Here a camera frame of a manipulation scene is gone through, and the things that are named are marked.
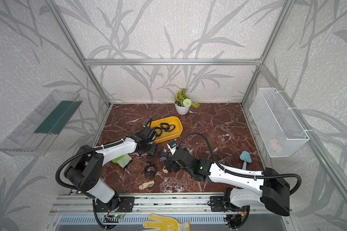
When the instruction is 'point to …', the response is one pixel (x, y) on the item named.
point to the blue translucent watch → (163, 155)
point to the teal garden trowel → (245, 156)
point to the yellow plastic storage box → (166, 135)
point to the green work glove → (122, 160)
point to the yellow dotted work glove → (166, 224)
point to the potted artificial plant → (183, 103)
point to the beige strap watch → (165, 171)
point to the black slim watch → (166, 129)
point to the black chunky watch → (150, 170)
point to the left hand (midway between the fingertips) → (153, 148)
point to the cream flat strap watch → (149, 184)
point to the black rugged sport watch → (155, 128)
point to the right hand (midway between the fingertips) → (170, 155)
